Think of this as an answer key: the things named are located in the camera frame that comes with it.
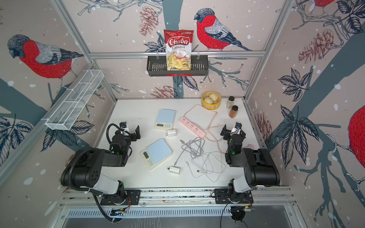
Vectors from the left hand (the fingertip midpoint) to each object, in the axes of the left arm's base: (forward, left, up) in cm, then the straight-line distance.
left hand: (132, 123), depth 91 cm
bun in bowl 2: (+31, -58, -6) cm, 66 cm away
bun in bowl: (+27, -53, -6) cm, 60 cm away
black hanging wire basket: (+33, -15, +22) cm, 42 cm away
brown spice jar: (+14, -70, -5) cm, 72 cm away
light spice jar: (+23, -70, -5) cm, 74 cm away
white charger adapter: (-2, -25, -8) cm, 26 cm away
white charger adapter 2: (-27, -28, -8) cm, 40 cm away
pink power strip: (+4, -39, -10) cm, 41 cm away
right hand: (0, -65, -1) cm, 65 cm away
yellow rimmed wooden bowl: (+25, -59, -9) cm, 65 cm away
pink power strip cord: (+1, -51, -10) cm, 52 cm away
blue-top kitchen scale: (-16, -16, -9) cm, 25 cm away
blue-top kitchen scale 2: (+10, -19, -9) cm, 23 cm away
